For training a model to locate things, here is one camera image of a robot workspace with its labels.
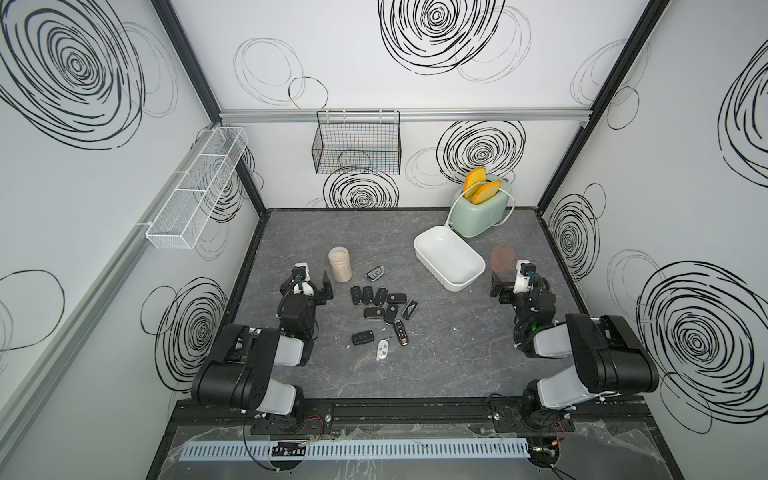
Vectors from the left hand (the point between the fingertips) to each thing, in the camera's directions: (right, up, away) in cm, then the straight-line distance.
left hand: (307, 273), depth 88 cm
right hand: (+62, 0, +2) cm, 62 cm away
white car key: (+23, -21, -4) cm, 31 cm away
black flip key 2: (+22, -8, +7) cm, 24 cm away
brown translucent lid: (+62, +4, +12) cm, 63 cm away
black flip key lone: (+17, -19, -2) cm, 25 cm away
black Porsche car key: (+28, -17, -2) cm, 33 cm away
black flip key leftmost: (+14, -8, +8) cm, 18 cm away
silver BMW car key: (+20, -2, +12) cm, 23 cm away
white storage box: (+45, +3, +17) cm, 48 cm away
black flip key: (+18, -8, +8) cm, 21 cm away
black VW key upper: (+27, -9, +6) cm, 29 cm away
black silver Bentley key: (+31, -12, +3) cm, 33 cm away
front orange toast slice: (+57, +26, +11) cm, 64 cm away
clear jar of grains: (+9, +2, +5) cm, 11 cm away
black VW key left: (+20, -13, +3) cm, 24 cm away
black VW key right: (+25, -13, +3) cm, 28 cm away
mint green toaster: (+53, +17, +17) cm, 58 cm away
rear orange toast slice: (+54, +31, +14) cm, 64 cm away
